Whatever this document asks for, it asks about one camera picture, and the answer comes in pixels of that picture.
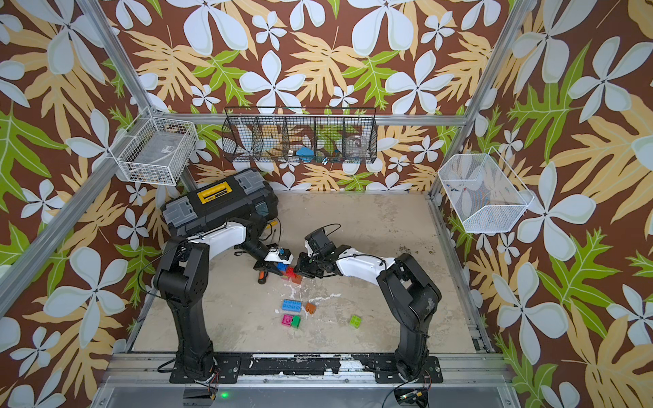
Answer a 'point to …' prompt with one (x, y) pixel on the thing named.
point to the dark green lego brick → (296, 321)
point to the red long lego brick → (290, 271)
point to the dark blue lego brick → (281, 266)
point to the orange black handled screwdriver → (262, 277)
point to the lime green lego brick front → (355, 321)
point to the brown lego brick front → (310, 308)
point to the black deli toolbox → (234, 197)
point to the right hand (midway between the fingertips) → (292, 270)
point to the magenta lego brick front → (286, 320)
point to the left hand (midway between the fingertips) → (283, 262)
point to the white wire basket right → (484, 192)
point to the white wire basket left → (158, 154)
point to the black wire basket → (304, 135)
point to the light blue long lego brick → (292, 305)
